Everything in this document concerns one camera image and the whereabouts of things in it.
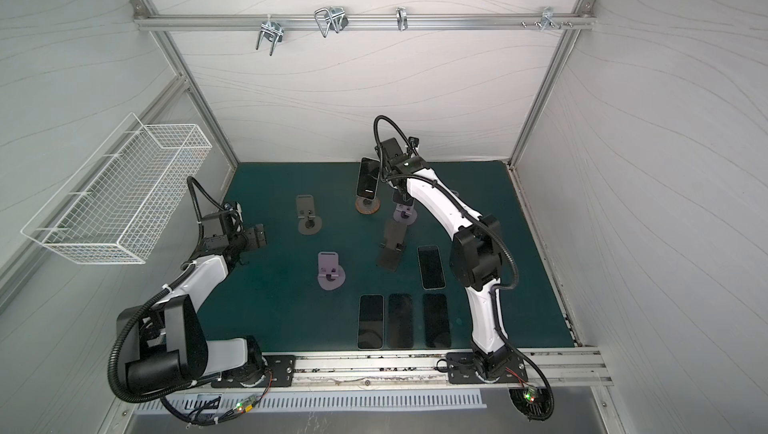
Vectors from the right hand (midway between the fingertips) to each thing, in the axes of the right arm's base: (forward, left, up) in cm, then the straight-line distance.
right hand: (410, 167), depth 92 cm
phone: (-40, +10, -22) cm, 47 cm away
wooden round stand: (-1, +15, -20) cm, 25 cm away
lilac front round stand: (-30, +22, -16) cm, 40 cm away
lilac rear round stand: (-6, +1, -17) cm, 18 cm away
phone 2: (-24, -7, -19) cm, 32 cm away
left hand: (-18, +49, -10) cm, 53 cm away
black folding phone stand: (-21, +6, -19) cm, 28 cm away
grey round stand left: (-10, +35, -20) cm, 41 cm away
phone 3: (-40, -9, -20) cm, 46 cm away
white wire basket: (-27, +68, +13) cm, 75 cm away
